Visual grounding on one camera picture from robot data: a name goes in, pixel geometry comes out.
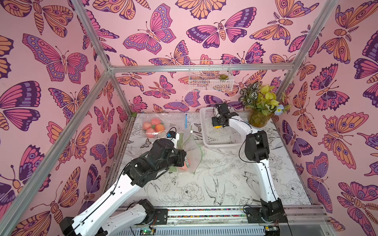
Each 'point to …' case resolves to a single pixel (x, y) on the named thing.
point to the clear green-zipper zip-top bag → (187, 141)
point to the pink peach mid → (184, 167)
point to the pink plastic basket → (226, 137)
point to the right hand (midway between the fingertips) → (218, 119)
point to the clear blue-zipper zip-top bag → (176, 121)
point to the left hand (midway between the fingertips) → (188, 152)
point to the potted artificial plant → (262, 103)
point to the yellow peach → (218, 127)
